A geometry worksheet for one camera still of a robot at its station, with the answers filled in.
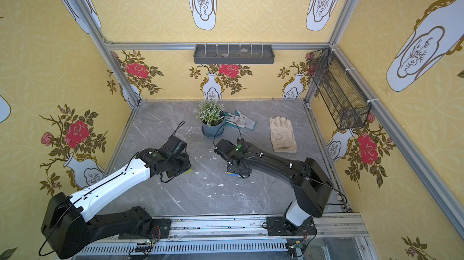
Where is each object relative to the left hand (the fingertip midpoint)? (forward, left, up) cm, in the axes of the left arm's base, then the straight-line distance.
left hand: (193, 166), depth 82 cm
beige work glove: (+22, -47, -9) cm, 52 cm away
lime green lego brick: (-4, 0, +6) cm, 7 cm away
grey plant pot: (+23, -9, -5) cm, 25 cm away
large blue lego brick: (-6, -18, +4) cm, 19 cm away
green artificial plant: (+24, -7, +9) cm, 27 cm away
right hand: (-2, -20, -2) cm, 20 cm away
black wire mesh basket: (+20, -71, +18) cm, 76 cm away
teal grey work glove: (+33, -22, -9) cm, 40 cm away
